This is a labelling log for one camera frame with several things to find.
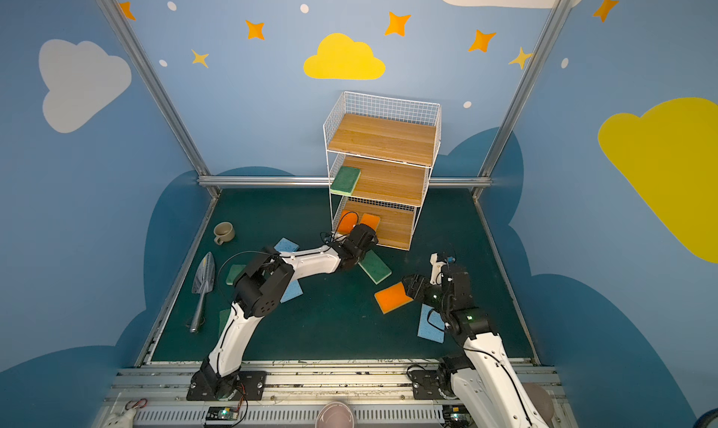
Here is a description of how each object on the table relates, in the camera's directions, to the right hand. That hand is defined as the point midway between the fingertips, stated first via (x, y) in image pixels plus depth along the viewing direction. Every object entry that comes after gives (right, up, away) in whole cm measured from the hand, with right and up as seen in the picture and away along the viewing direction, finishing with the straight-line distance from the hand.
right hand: (415, 278), depth 81 cm
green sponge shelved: (-21, +30, +8) cm, 37 cm away
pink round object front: (-22, -33, -10) cm, 41 cm away
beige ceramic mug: (-68, +12, +23) cm, 73 cm away
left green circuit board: (-52, -33, -10) cm, 62 cm away
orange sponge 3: (-6, -9, +10) cm, 15 cm away
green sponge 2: (-60, -1, +15) cm, 61 cm away
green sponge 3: (-58, -14, +3) cm, 60 cm away
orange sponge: (-21, +17, +32) cm, 42 cm away
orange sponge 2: (-12, +17, +27) cm, 34 cm away
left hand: (-13, +14, +19) cm, 27 cm away
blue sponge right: (+1, -8, -14) cm, 16 cm away
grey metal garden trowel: (-70, -5, +13) cm, 71 cm away
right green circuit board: (+9, -34, -9) cm, 37 cm away
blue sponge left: (-45, +7, +24) cm, 51 cm away
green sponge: (-11, 0, +16) cm, 20 cm away
